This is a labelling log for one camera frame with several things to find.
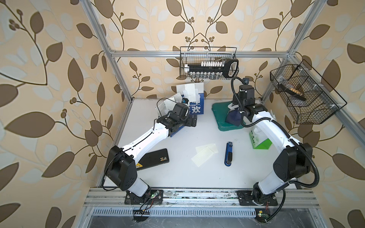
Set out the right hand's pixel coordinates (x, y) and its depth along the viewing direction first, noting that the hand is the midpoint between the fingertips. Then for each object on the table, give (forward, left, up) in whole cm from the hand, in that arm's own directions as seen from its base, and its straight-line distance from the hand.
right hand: (241, 93), depth 84 cm
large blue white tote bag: (+8, +25, -21) cm, 34 cm away
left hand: (-10, +32, -6) cm, 34 cm away
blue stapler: (-26, +7, -27) cm, 38 cm away
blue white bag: (-5, +46, -5) cm, 46 cm away
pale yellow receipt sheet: (-27, +24, -29) cm, 46 cm away
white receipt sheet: (-20, +16, -29) cm, 38 cm away
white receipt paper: (+11, +29, -9) cm, 33 cm away
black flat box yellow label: (-27, +55, -28) cm, 67 cm away
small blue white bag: (-7, +3, -13) cm, 15 cm away
